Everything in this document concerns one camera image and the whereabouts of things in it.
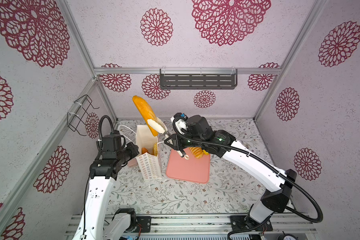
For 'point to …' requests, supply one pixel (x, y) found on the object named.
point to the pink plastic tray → (188, 168)
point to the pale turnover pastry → (144, 150)
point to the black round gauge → (286, 236)
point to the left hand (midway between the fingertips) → (137, 149)
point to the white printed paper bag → (148, 158)
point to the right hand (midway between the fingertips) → (165, 138)
